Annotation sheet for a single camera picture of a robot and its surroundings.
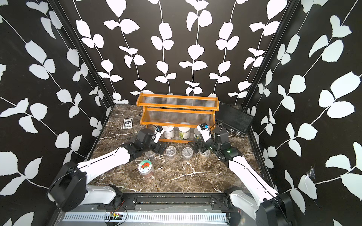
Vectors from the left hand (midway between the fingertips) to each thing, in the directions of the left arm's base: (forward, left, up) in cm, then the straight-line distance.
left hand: (162, 139), depth 86 cm
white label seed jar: (+7, -4, -3) cm, 8 cm away
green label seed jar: (+6, -14, -3) cm, 15 cm away
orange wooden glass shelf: (+35, +1, -11) cm, 37 cm away
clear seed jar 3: (-7, -15, -6) cm, 18 cm away
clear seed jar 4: (-8, -26, -6) cm, 28 cm away
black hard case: (+21, -53, -7) cm, 58 cm away
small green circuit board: (-38, +23, -13) cm, 46 cm away
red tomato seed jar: (-17, +9, -4) cm, 19 cm away
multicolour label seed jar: (+5, -22, -5) cm, 23 cm away
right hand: (-4, -19, +8) cm, 21 cm away
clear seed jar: (-7, +7, -6) cm, 12 cm away
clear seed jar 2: (-5, -5, -7) cm, 10 cm away
